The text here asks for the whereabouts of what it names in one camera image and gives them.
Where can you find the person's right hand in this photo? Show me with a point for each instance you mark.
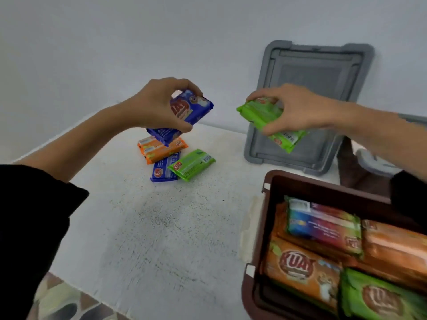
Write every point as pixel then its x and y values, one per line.
pixel 310 109

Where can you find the person's right forearm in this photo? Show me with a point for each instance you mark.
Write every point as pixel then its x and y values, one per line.
pixel 387 136

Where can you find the blue snack packet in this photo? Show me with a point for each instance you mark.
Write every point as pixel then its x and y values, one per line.
pixel 160 171
pixel 196 109

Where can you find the green snack packet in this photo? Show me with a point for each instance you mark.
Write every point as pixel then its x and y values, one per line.
pixel 257 114
pixel 191 164

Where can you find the neat stack of snack packets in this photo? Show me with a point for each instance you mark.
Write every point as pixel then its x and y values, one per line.
pixel 300 266

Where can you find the orange snack packet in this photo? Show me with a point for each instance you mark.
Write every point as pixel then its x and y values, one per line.
pixel 160 151

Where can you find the brown storage box with sticker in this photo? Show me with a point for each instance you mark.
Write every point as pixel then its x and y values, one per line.
pixel 267 296

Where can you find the person's left hand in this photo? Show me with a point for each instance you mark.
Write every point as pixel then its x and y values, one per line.
pixel 153 106

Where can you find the person's left forearm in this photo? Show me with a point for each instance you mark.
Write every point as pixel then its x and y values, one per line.
pixel 66 153

